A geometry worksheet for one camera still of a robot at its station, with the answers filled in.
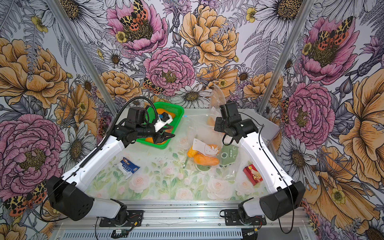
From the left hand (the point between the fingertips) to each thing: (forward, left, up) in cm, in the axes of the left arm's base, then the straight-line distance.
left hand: (170, 134), depth 76 cm
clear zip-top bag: (-3, -16, -10) cm, 19 cm away
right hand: (+3, -25, +2) cm, 25 cm away
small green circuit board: (-37, +23, -25) cm, 50 cm away
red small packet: (-12, -44, -21) cm, 50 cm away
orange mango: (0, -10, -18) cm, 21 cm away
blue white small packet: (-7, +27, -22) cm, 36 cm away
